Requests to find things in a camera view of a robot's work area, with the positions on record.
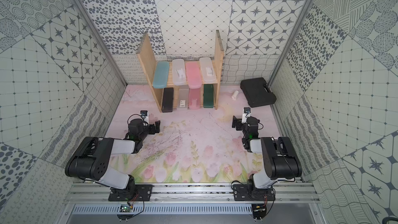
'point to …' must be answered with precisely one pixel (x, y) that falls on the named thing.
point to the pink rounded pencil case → (194, 74)
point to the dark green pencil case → (208, 96)
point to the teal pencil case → (161, 74)
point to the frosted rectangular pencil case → (183, 97)
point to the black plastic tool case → (257, 92)
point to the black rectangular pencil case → (168, 99)
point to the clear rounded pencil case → (179, 72)
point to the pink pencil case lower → (194, 98)
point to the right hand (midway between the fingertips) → (242, 117)
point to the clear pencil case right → (208, 70)
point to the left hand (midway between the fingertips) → (151, 119)
